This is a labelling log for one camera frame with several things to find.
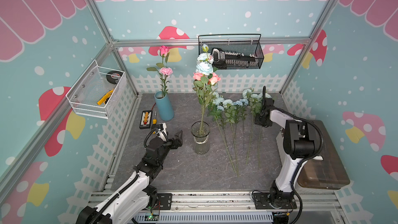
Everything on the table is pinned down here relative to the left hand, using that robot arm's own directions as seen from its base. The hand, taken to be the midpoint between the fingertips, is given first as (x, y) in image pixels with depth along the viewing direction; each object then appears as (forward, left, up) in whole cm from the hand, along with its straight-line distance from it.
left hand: (176, 134), depth 83 cm
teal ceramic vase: (+20, +10, -6) cm, 23 cm away
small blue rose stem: (+38, -50, -9) cm, 63 cm away
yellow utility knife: (+6, +32, +20) cm, 38 cm away
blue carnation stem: (+31, -43, -9) cm, 53 cm away
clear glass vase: (0, -13, +3) cm, 13 cm away
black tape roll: (+20, +33, +20) cm, 44 cm away
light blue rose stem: (+25, -30, -12) cm, 41 cm away
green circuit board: (-36, +9, -15) cm, 39 cm away
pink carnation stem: (+26, +6, +22) cm, 34 cm away
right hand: (+18, -52, -11) cm, 56 cm away
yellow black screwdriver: (+16, +18, -12) cm, 27 cm away
